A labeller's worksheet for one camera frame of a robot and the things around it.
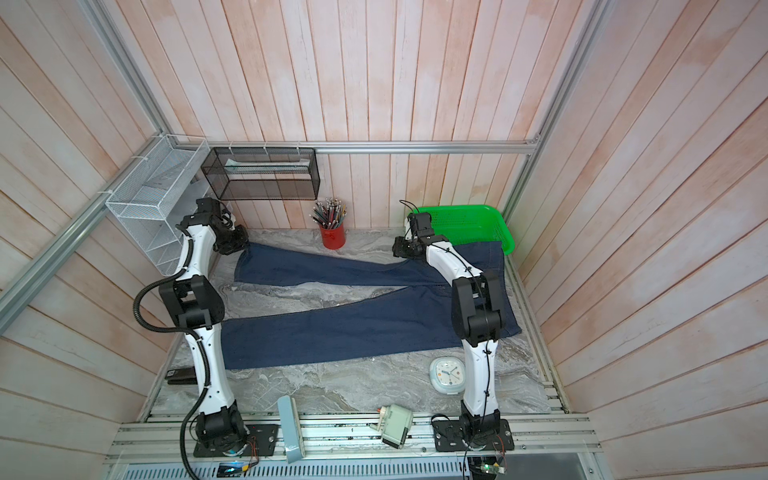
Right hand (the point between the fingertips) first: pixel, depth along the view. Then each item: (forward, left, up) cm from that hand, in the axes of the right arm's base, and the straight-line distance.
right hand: (398, 246), depth 102 cm
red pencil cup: (+8, +24, -5) cm, 26 cm away
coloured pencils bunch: (+10, +24, +6) cm, 27 cm away
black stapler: (-44, +61, -7) cm, 75 cm away
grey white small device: (-54, +1, -5) cm, 54 cm away
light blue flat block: (-55, +27, -6) cm, 62 cm away
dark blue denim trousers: (-19, -9, -11) cm, 24 cm away
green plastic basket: (+16, -29, -4) cm, 33 cm away
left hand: (-2, +52, +1) cm, 52 cm away
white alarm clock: (-41, -14, -8) cm, 44 cm away
